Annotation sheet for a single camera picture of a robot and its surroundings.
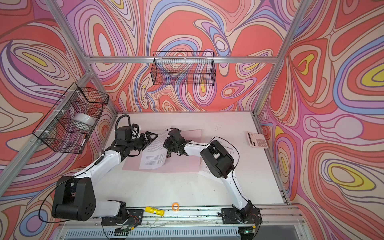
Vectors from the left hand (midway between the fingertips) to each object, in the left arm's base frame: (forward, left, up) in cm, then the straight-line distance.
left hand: (156, 137), depth 86 cm
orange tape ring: (-33, -11, -15) cm, 38 cm away
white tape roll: (-1, +32, +17) cm, 36 cm away
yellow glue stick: (-35, 0, -14) cm, 38 cm away
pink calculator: (+7, -66, -14) cm, 68 cm away
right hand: (+2, -2, -14) cm, 14 cm away
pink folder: (-11, -12, -13) cm, 21 cm away
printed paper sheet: (-3, +4, -16) cm, 17 cm away
